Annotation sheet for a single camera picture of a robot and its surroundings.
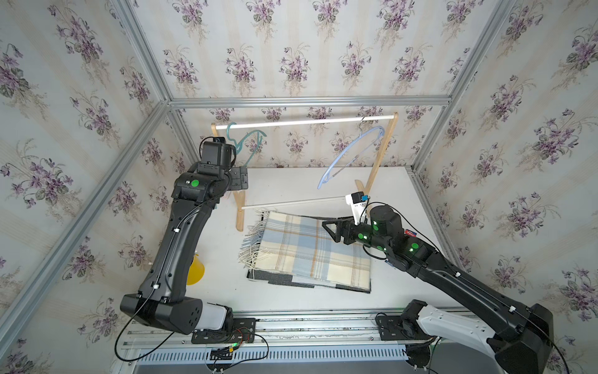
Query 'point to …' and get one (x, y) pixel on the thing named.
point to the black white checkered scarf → (268, 276)
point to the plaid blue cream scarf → (297, 246)
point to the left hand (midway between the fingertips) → (233, 176)
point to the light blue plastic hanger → (353, 150)
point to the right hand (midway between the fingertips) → (332, 222)
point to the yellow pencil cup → (196, 271)
